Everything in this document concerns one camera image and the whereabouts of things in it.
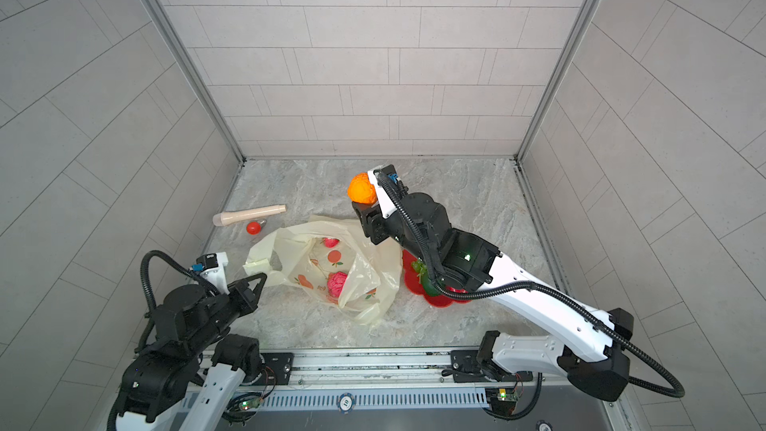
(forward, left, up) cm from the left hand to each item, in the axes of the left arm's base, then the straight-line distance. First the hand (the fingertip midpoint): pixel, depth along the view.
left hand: (274, 273), depth 67 cm
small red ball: (+22, +17, -16) cm, 32 cm away
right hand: (+9, -21, +17) cm, 28 cm away
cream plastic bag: (+11, -9, -19) cm, 24 cm away
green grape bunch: (+9, -35, -17) cm, 40 cm away
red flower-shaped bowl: (+4, -33, -17) cm, 37 cm away
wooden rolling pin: (+24, +28, -15) cm, 40 cm away
